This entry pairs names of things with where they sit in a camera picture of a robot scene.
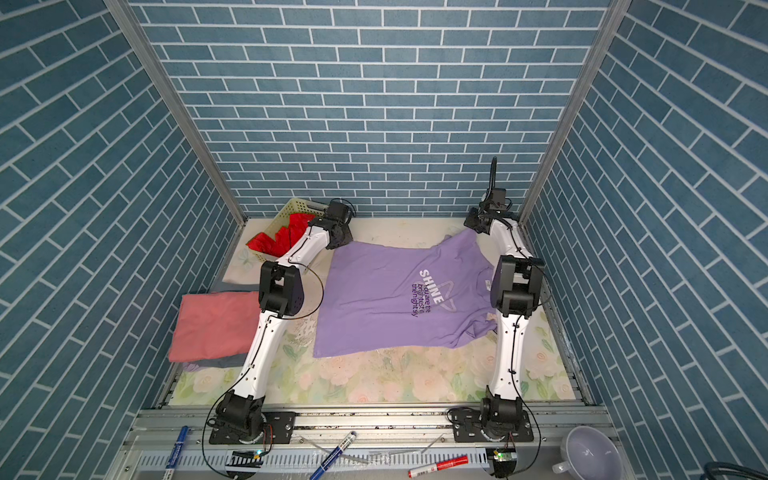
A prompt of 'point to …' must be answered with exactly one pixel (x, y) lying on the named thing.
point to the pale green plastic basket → (280, 220)
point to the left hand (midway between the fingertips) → (345, 237)
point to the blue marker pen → (350, 437)
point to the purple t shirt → (383, 296)
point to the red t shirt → (286, 238)
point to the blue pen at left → (175, 454)
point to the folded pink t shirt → (215, 324)
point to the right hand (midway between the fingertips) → (470, 215)
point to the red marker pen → (419, 471)
